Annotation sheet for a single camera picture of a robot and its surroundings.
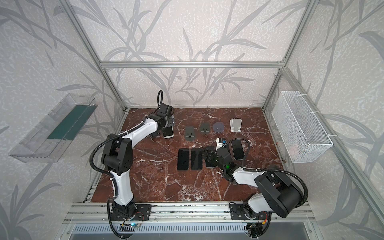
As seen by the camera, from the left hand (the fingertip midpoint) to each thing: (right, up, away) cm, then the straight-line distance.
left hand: (169, 116), depth 98 cm
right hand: (+26, -18, -9) cm, 33 cm away
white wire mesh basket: (+65, -10, -35) cm, 75 cm away
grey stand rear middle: (+24, -9, +10) cm, 28 cm away
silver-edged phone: (+27, -23, -19) cm, 40 cm away
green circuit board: (-10, -52, -28) cm, 60 cm away
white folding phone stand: (+46, -6, +7) cm, 47 cm away
